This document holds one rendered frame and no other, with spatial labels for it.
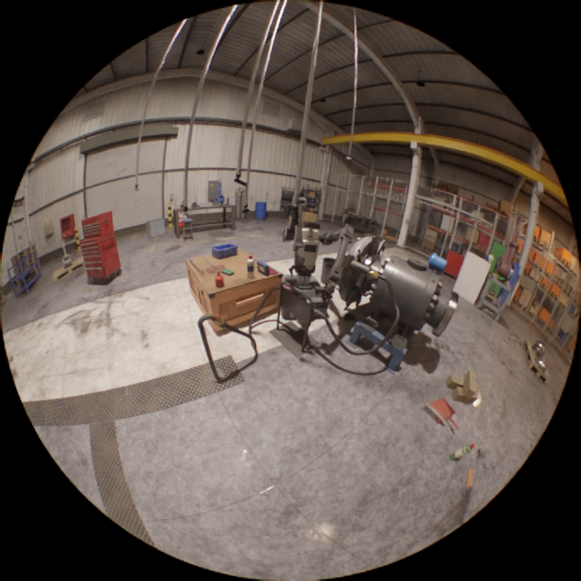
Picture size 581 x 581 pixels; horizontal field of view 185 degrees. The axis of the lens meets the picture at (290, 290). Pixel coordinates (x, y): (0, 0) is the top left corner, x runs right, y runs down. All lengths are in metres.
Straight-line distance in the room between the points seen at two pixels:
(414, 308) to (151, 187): 9.38
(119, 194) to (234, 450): 9.42
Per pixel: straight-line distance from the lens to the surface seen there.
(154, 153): 9.45
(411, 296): 1.60
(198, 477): 1.31
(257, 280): 1.71
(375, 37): 8.48
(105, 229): 3.72
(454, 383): 2.17
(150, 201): 9.20
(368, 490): 1.39
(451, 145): 9.63
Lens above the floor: 1.24
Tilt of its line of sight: 29 degrees down
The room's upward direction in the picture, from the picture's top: 7 degrees clockwise
